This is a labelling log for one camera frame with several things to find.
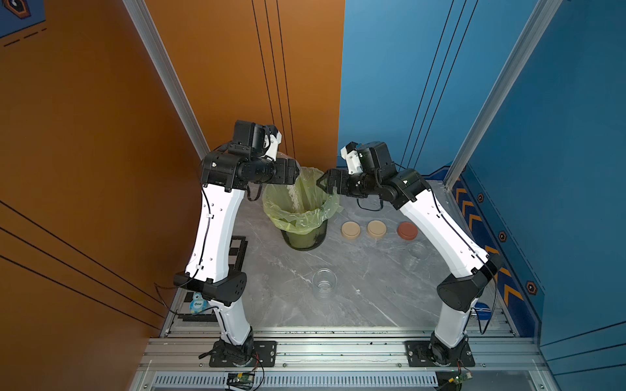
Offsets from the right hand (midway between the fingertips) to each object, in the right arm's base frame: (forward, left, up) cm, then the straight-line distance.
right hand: (329, 183), depth 71 cm
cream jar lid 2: (+8, -21, -35) cm, 41 cm away
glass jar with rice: (-10, -31, -27) cm, 42 cm away
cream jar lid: (+7, -9, -35) cm, 37 cm away
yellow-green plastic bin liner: (+10, +10, -22) cm, 27 cm away
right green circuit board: (-44, -37, -36) cm, 68 cm away
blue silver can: (-26, -51, -34) cm, 66 cm away
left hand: (+2, +13, +5) cm, 14 cm away
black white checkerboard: (-6, +35, -31) cm, 47 cm away
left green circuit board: (-45, +25, -38) cm, 64 cm away
